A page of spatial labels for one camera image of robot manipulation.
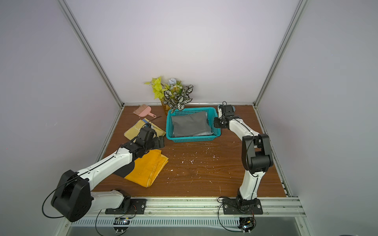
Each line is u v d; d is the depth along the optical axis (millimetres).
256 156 495
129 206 709
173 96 927
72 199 406
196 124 1011
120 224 719
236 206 724
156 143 776
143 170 834
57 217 422
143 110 1177
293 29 770
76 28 776
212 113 1040
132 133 1013
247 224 697
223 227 670
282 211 726
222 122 725
